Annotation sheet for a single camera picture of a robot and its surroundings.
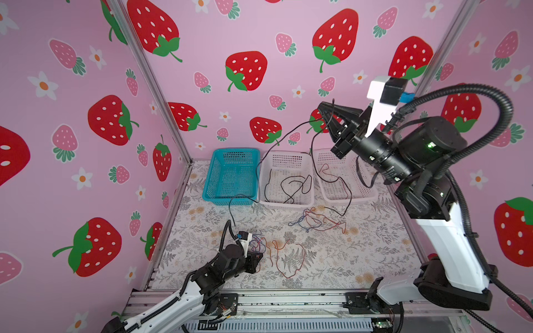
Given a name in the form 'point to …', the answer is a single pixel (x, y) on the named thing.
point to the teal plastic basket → (233, 177)
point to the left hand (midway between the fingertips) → (263, 255)
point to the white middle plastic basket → (284, 164)
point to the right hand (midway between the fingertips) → (321, 103)
